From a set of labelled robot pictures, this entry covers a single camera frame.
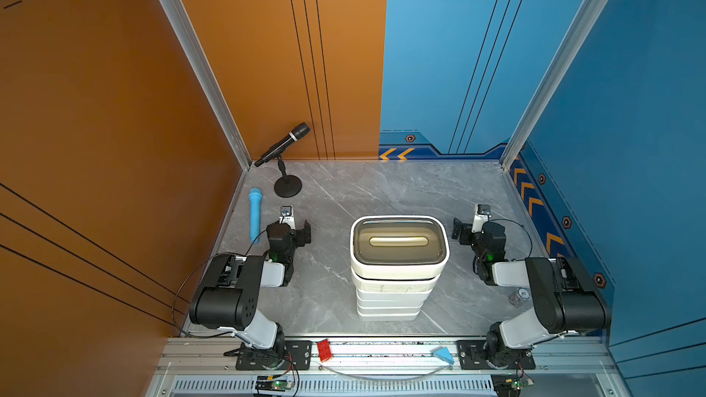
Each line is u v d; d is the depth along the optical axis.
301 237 0.86
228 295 0.46
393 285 0.57
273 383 0.71
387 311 0.74
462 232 0.85
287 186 1.10
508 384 0.70
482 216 0.81
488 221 0.79
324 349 0.74
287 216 0.81
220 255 0.51
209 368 0.73
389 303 0.70
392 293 0.60
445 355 0.72
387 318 0.79
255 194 1.05
